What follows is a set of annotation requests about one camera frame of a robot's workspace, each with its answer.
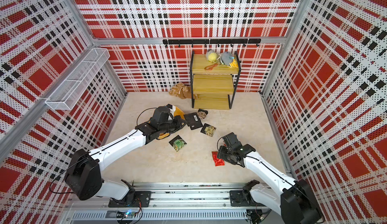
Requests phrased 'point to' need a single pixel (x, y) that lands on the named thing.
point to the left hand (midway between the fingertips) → (189, 121)
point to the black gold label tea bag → (208, 129)
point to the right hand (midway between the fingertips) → (223, 155)
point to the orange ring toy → (209, 67)
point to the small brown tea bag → (202, 113)
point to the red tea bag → (218, 161)
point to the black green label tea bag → (178, 143)
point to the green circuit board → (122, 214)
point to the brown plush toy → (180, 90)
